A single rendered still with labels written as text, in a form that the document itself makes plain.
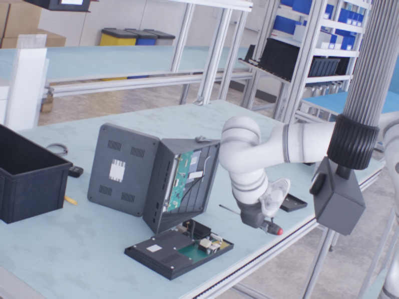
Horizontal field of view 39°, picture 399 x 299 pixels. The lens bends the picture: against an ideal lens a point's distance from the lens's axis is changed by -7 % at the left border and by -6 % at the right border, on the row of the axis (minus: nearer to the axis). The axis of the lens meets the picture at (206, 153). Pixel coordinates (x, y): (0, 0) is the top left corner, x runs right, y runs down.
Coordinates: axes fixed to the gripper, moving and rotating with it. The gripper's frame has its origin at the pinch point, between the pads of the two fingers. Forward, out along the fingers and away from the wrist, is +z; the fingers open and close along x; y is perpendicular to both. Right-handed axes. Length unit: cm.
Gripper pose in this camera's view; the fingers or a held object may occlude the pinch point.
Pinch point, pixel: (269, 228)
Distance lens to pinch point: 139.9
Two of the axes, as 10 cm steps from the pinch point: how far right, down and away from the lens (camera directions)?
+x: -5.1, 7.7, -3.8
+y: -8.4, -3.5, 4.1
